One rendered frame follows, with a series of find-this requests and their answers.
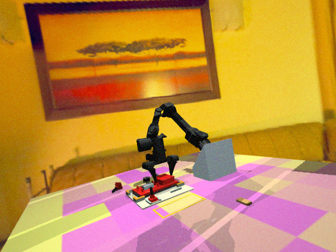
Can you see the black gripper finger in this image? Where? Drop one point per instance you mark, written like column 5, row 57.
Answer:
column 153, row 173
column 171, row 166

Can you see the tan flat rectangular block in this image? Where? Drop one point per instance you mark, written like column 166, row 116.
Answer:
column 244, row 201

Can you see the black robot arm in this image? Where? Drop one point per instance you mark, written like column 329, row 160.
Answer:
column 193, row 135

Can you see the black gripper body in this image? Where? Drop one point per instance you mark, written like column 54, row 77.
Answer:
column 160, row 157

